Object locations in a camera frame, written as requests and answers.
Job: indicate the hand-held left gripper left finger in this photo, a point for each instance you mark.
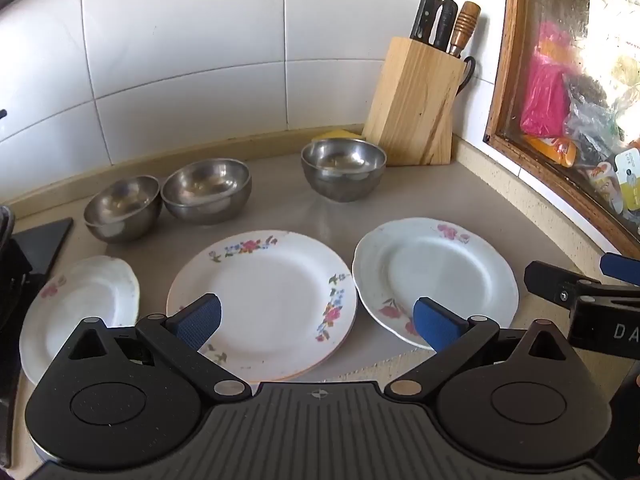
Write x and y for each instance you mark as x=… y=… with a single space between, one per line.
x=197 y=317

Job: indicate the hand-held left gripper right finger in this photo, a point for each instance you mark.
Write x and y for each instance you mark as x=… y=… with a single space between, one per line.
x=435 y=320

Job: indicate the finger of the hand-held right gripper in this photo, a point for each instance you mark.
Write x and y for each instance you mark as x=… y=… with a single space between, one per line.
x=550 y=282
x=622 y=267

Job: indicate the white floral plate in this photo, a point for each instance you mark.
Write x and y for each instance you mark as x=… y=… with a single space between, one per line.
x=75 y=320
x=440 y=270
x=270 y=300

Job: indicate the small steel bowl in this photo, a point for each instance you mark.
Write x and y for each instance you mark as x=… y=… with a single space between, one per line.
x=122 y=210

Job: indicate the white packet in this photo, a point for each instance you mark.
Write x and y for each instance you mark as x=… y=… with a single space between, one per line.
x=627 y=180

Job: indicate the orange packet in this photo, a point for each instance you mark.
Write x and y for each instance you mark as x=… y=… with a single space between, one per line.
x=552 y=150

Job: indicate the clear plastic bag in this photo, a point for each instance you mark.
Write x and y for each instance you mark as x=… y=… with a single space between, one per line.
x=595 y=115

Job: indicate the black gas stove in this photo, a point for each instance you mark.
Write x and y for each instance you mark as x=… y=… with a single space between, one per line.
x=40 y=245

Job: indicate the pink plastic bag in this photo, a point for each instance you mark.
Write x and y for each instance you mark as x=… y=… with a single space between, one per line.
x=545 y=85

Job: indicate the yellow sponge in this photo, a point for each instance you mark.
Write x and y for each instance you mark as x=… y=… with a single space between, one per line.
x=337 y=135

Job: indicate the wooden knife block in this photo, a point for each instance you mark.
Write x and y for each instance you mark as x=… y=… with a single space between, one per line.
x=410 y=105

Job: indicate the wooden window frame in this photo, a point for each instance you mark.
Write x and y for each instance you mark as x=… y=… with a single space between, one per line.
x=505 y=85

